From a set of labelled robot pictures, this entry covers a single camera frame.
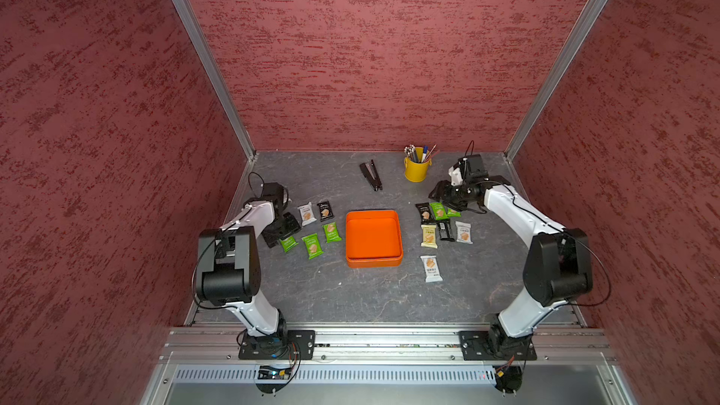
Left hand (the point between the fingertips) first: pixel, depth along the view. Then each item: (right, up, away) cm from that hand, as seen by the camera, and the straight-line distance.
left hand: (288, 239), depth 92 cm
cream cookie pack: (+48, +1, +2) cm, 48 cm away
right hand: (+50, +13, -2) cm, 51 cm away
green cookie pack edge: (+9, -2, 0) cm, 9 cm away
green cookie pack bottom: (0, -1, 0) cm, 1 cm away
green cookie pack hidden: (+53, +9, +8) cm, 55 cm away
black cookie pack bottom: (+12, +9, +8) cm, 16 cm away
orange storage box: (+29, -1, +5) cm, 29 cm away
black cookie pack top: (+49, +7, +8) cm, 50 cm away
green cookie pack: (+14, +2, +2) cm, 15 cm away
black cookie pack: (+55, +2, +4) cm, 55 cm away
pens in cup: (+48, +30, +16) cm, 59 cm away
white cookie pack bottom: (+48, -8, -5) cm, 49 cm away
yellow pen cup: (+47, +23, +17) cm, 55 cm away
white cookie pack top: (+5, +8, +8) cm, 12 cm away
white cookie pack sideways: (+61, +2, +3) cm, 61 cm away
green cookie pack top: (+59, +8, +7) cm, 60 cm away
